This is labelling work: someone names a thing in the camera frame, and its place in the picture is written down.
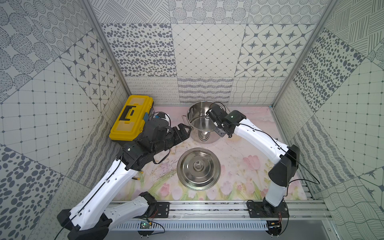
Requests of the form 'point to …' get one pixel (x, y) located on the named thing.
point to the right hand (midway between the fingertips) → (226, 126)
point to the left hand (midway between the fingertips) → (186, 128)
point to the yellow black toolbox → (132, 120)
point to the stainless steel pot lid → (199, 169)
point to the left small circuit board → (143, 225)
